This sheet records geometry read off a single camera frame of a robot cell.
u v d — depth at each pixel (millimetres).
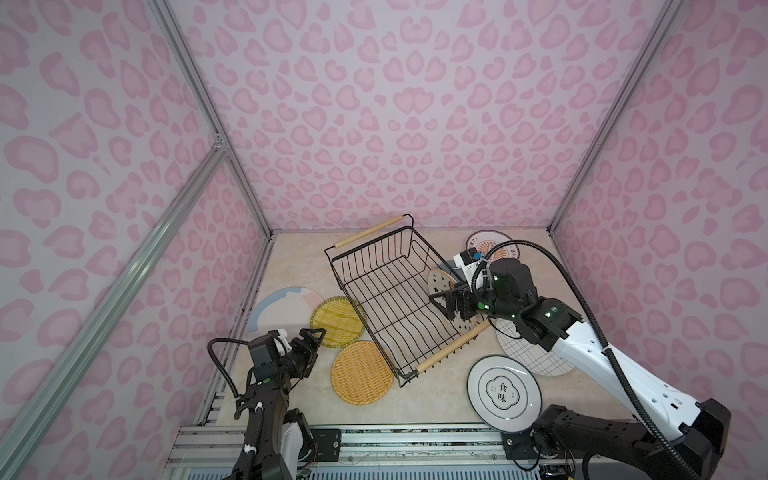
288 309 1012
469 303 628
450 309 628
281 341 791
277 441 534
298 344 760
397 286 1012
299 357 759
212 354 666
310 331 782
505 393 805
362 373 841
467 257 629
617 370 430
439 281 889
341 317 955
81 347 496
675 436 384
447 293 652
